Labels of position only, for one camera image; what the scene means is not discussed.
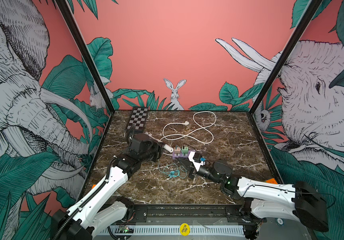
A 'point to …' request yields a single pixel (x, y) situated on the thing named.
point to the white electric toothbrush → (166, 147)
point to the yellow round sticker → (185, 229)
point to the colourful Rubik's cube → (271, 181)
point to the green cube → (185, 150)
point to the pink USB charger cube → (177, 151)
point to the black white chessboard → (138, 118)
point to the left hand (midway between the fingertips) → (169, 141)
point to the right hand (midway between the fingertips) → (179, 157)
